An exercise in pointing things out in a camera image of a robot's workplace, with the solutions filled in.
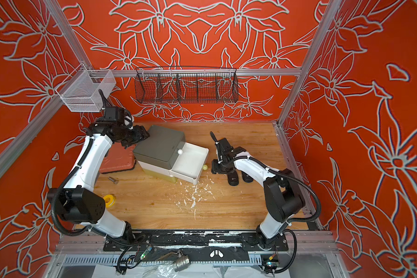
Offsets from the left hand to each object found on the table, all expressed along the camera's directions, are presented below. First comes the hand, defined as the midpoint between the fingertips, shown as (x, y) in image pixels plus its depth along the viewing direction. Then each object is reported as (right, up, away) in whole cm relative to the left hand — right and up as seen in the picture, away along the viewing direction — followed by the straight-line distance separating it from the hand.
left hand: (144, 135), depth 81 cm
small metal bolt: (-19, -25, +9) cm, 32 cm away
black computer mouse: (+44, -23, +9) cm, 51 cm away
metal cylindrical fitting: (+21, -50, -15) cm, 57 cm away
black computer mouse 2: (+51, -23, +9) cm, 57 cm away
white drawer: (+21, -15, +9) cm, 27 cm away
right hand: (+35, -17, +7) cm, 39 cm away
